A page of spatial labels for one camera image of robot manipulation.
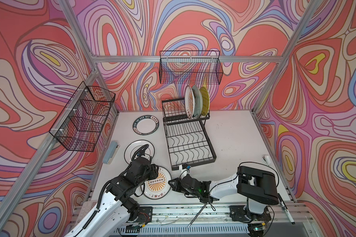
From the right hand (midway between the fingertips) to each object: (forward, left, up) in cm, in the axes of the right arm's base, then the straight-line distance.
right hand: (168, 186), depth 80 cm
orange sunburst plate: (-1, +6, +1) cm, 6 cm away
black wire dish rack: (+29, -13, 0) cm, 32 cm away
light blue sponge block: (+21, +37, +3) cm, 42 cm away
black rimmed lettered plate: (+47, +19, -3) cm, 51 cm away
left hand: (+7, +5, +10) cm, 13 cm away
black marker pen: (-15, -61, -3) cm, 63 cm away
